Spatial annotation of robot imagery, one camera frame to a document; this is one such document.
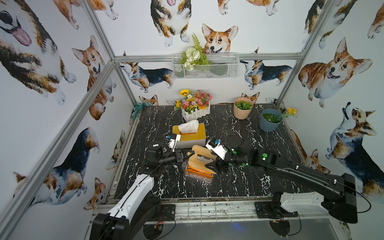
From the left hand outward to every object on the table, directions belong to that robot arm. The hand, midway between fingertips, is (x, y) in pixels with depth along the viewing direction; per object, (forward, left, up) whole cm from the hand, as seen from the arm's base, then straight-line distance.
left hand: (192, 150), depth 74 cm
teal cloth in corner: (+49, +46, -20) cm, 70 cm away
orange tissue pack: (-7, -3, -12) cm, 14 cm away
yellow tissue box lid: (+18, -5, -13) cm, 23 cm away
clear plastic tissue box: (-8, +1, -15) cm, 17 cm away
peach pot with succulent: (+36, -33, -8) cm, 49 cm away
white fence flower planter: (+36, -1, -7) cm, 37 cm away
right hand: (-3, -9, +4) cm, 10 cm away
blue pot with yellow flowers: (+29, -53, -13) cm, 62 cm away
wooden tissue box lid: (-4, -1, -5) cm, 7 cm away
